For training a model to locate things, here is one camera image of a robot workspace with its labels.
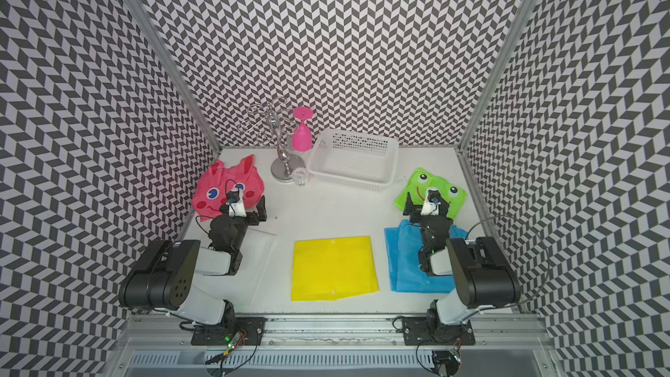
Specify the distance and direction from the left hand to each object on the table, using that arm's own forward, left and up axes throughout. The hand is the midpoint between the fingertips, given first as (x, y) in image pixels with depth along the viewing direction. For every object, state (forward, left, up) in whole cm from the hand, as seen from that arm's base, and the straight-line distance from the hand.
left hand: (251, 197), depth 91 cm
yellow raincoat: (-21, -29, -11) cm, 38 cm away
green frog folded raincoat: (+13, -64, -8) cm, 66 cm away
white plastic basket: (+30, -39, -14) cm, 51 cm away
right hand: (-1, -60, +1) cm, 60 cm away
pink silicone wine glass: (+24, -17, +8) cm, 30 cm away
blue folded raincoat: (-14, -54, -12) cm, 57 cm away
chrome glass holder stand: (+21, -5, -9) cm, 23 cm away
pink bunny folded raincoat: (+9, +20, -7) cm, 23 cm away
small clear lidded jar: (+14, -15, -6) cm, 21 cm away
